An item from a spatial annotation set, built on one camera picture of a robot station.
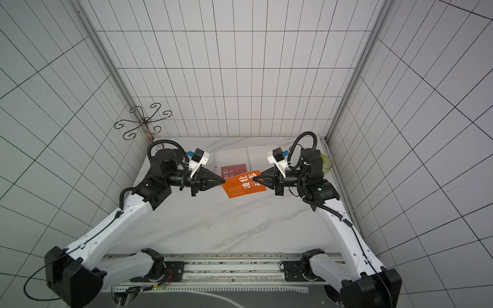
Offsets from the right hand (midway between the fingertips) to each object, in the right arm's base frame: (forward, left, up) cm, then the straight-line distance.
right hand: (255, 175), depth 64 cm
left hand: (-4, +12, -1) cm, 12 cm away
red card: (+22, +14, -30) cm, 39 cm away
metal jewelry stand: (+47, +68, -26) cm, 87 cm away
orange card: (-3, +4, -1) cm, 5 cm away
